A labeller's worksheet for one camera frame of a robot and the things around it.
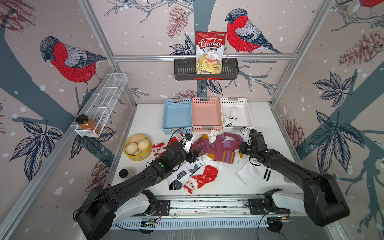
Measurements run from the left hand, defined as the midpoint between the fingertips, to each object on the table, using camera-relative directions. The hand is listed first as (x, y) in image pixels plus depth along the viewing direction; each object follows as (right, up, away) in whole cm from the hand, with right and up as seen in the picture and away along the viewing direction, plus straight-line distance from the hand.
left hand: (198, 143), depth 79 cm
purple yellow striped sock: (+11, -9, +12) cm, 19 cm away
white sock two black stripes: (+27, +15, +32) cm, 45 cm away
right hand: (+26, -2, +12) cm, 28 cm away
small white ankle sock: (+6, -12, +9) cm, 16 cm away
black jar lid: (-40, -15, -3) cm, 42 cm away
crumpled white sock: (+10, +2, +19) cm, 22 cm away
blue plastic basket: (-16, +16, +36) cm, 42 cm away
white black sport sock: (-12, -20, +2) cm, 23 cm away
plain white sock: (+32, -17, +6) cm, 37 cm away
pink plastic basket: (+7, +16, +35) cm, 39 cm away
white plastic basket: (+37, +14, +34) cm, 52 cm away
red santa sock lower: (-1, -22, +2) cm, 22 cm away
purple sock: (+20, -3, +13) cm, 24 cm away
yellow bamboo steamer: (-38, -5, +11) cm, 40 cm away
